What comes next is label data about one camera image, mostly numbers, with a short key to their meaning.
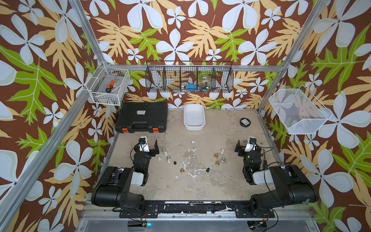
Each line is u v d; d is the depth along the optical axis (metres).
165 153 0.93
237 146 0.83
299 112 0.81
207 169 0.86
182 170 0.86
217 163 0.89
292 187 0.44
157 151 0.83
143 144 0.74
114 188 0.44
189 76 0.98
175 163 0.91
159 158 0.91
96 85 0.82
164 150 0.94
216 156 0.93
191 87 0.94
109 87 0.80
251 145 0.75
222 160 0.91
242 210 0.74
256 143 0.75
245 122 1.11
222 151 0.94
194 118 1.08
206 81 0.94
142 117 1.07
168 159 0.91
